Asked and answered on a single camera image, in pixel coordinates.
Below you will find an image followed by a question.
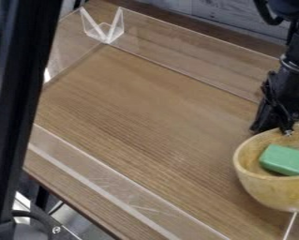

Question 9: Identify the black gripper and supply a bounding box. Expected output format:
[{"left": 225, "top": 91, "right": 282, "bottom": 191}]
[{"left": 250, "top": 54, "right": 299, "bottom": 136}]

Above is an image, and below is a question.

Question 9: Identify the light wooden bowl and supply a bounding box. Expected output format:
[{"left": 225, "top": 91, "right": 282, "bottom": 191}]
[{"left": 233, "top": 124, "right": 299, "bottom": 213}]

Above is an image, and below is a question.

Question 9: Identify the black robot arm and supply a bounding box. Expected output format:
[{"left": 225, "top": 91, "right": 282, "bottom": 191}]
[{"left": 250, "top": 0, "right": 299, "bottom": 135}]

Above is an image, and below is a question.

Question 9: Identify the green rectangular block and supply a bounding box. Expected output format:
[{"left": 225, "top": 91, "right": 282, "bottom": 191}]
[{"left": 259, "top": 144, "right": 299, "bottom": 176}]

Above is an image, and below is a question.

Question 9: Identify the black table leg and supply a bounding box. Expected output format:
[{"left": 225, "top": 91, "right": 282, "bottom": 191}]
[{"left": 35, "top": 187, "right": 50, "bottom": 211}]

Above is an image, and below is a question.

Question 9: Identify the clear acrylic tray wall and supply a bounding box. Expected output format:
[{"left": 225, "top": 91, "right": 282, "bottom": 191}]
[{"left": 26, "top": 0, "right": 299, "bottom": 240}]

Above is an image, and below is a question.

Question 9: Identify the clear acrylic corner bracket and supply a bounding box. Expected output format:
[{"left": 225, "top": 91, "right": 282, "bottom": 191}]
[{"left": 79, "top": 7, "right": 125, "bottom": 44}]

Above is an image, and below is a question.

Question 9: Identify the grey metal base plate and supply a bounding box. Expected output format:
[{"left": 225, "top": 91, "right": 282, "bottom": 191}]
[{"left": 30, "top": 212, "right": 84, "bottom": 240}]

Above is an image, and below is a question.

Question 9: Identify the black cable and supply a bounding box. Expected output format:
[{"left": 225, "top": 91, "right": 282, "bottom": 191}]
[{"left": 0, "top": 209, "right": 55, "bottom": 240}]

